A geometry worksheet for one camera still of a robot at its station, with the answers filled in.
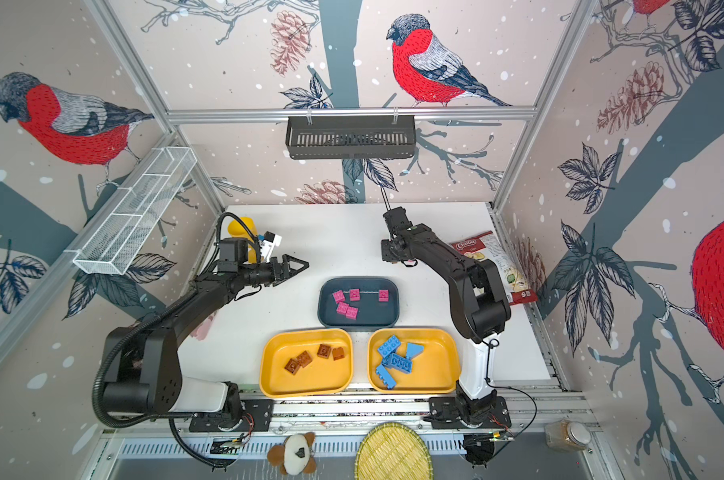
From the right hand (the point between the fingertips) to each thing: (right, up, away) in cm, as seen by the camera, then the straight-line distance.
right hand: (389, 255), depth 97 cm
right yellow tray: (+12, -30, -15) cm, 36 cm away
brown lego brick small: (-15, -27, -14) cm, 34 cm away
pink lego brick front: (-15, -16, -6) cm, 23 cm away
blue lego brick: (+1, -28, -17) cm, 33 cm away
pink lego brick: (-17, -13, -4) cm, 21 cm away
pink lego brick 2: (-11, -12, -3) cm, 17 cm away
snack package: (+34, +2, +4) cm, 35 cm away
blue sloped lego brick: (+6, -26, -13) cm, 30 cm away
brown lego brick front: (-25, -28, -15) cm, 40 cm away
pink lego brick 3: (-2, -13, -2) cm, 13 cm away
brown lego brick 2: (-20, -26, -14) cm, 36 cm away
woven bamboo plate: (-1, -44, -28) cm, 52 cm away
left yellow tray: (-20, -34, -14) cm, 42 cm away
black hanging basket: (-13, +41, +9) cm, 44 cm away
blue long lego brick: (-2, -31, -19) cm, 37 cm away
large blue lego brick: (-1, -24, -15) cm, 29 cm away
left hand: (-26, -3, -14) cm, 30 cm away
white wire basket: (-70, +13, -19) cm, 73 cm away
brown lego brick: (-28, -29, -17) cm, 44 cm away
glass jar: (+37, -37, -33) cm, 62 cm away
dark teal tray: (-9, -15, -3) cm, 18 cm away
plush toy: (-23, -43, -31) cm, 58 cm away
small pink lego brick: (-12, -17, -7) cm, 22 cm away
